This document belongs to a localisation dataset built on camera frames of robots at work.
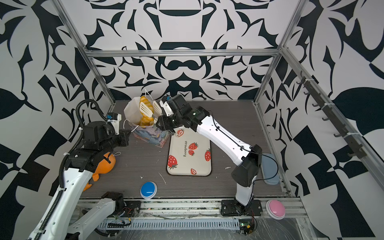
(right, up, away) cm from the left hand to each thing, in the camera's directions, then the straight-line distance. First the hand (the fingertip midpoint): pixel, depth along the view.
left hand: (128, 128), depth 71 cm
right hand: (+14, +3, 0) cm, 15 cm away
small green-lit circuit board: (+55, -46, 0) cm, 72 cm away
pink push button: (+69, -38, +1) cm, 79 cm away
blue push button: (+7, -32, +8) cm, 34 cm away
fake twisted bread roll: (+1, +3, +22) cm, 23 cm away
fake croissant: (+7, +13, +6) cm, 16 cm away
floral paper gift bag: (+7, -4, +11) cm, 13 cm away
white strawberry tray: (+28, -17, +23) cm, 40 cm away
